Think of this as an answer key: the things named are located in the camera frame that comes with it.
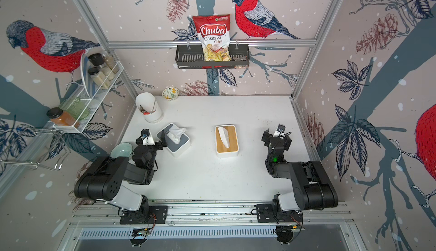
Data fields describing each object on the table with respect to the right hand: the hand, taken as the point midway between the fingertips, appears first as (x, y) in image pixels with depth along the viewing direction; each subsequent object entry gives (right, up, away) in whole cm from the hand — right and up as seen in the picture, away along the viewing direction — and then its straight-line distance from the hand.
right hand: (276, 130), depth 91 cm
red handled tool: (-76, +9, +10) cm, 77 cm away
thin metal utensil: (-73, +11, +10) cm, 74 cm away
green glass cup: (-93, +13, -20) cm, 96 cm away
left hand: (-65, +1, -2) cm, 65 cm away
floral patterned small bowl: (-68, +23, +31) cm, 79 cm away
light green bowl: (-85, -11, 0) cm, 86 cm away
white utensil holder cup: (-75, +14, +11) cm, 77 cm away
